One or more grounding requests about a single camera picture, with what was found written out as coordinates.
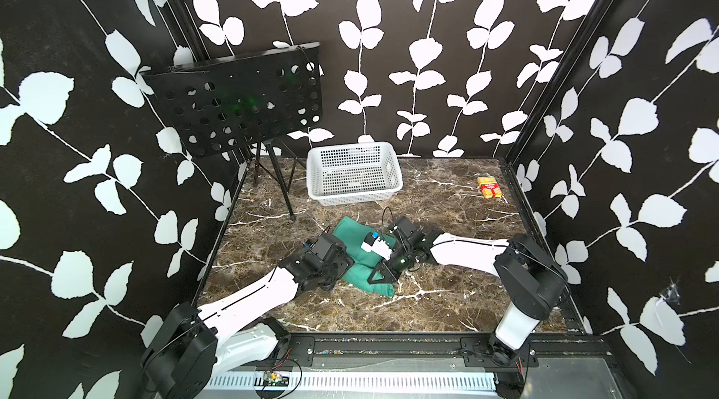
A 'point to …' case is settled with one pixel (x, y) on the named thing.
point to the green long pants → (364, 263)
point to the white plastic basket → (349, 173)
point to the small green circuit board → (271, 378)
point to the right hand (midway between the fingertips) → (370, 275)
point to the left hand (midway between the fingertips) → (352, 262)
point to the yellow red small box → (490, 187)
